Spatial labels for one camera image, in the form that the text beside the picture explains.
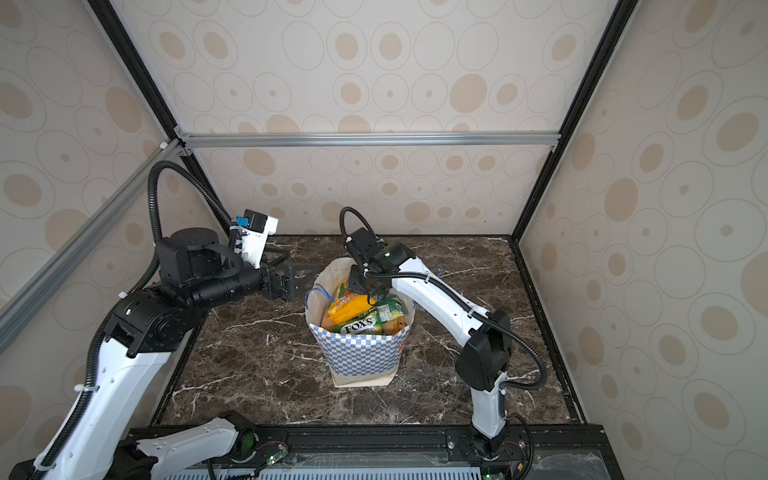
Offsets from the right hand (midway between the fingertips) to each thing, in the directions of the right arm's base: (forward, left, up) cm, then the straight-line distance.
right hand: (358, 286), depth 80 cm
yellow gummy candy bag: (-6, 0, -1) cm, 6 cm away
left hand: (-11, +6, +23) cm, 27 cm away
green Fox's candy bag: (-9, -4, -4) cm, 10 cm away
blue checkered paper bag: (-19, 0, -4) cm, 19 cm away
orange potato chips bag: (-9, -8, -7) cm, 14 cm away
